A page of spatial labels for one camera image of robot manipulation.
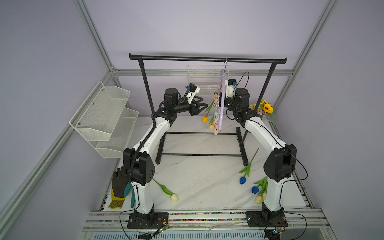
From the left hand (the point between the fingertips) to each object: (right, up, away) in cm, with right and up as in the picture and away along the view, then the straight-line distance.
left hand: (203, 102), depth 77 cm
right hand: (+7, +5, +7) cm, 11 cm away
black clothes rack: (-28, -31, +19) cm, 46 cm away
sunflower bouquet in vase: (+38, -2, +11) cm, 40 cm away
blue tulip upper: (+27, -39, +13) cm, 50 cm away
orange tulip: (+2, -8, +10) cm, 13 cm away
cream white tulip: (-16, -51, +2) cm, 54 cm away
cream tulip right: (+30, -51, +1) cm, 59 cm away
